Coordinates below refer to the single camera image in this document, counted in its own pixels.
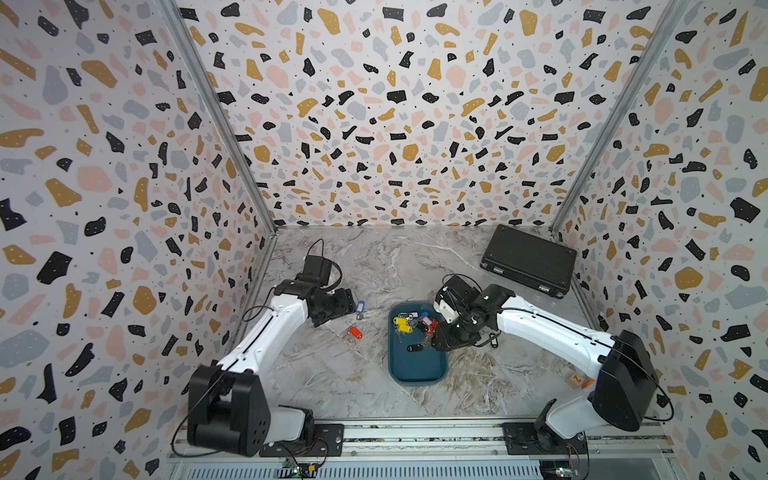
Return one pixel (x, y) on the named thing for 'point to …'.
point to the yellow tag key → (403, 324)
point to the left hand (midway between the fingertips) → (349, 307)
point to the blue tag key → (360, 309)
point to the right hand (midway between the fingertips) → (441, 345)
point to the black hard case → (537, 263)
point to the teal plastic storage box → (410, 362)
